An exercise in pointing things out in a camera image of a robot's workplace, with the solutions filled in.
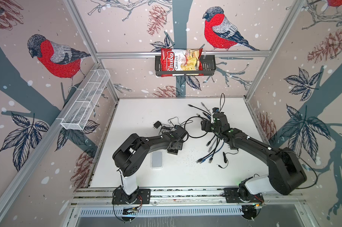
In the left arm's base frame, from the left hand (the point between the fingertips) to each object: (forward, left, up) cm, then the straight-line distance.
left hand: (177, 143), depth 92 cm
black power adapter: (+16, +14, -1) cm, 22 cm away
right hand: (+8, -18, +11) cm, 23 cm away
